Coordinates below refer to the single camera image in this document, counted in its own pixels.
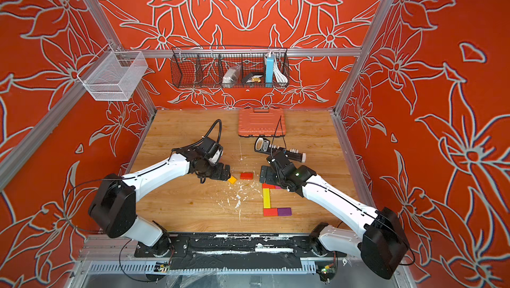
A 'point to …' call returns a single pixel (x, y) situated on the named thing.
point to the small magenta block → (277, 187)
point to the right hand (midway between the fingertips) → (264, 176)
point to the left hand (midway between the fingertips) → (223, 173)
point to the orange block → (232, 180)
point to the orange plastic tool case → (261, 122)
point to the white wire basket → (113, 75)
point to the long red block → (270, 212)
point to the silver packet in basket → (230, 76)
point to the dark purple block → (284, 212)
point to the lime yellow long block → (266, 198)
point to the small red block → (246, 176)
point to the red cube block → (265, 186)
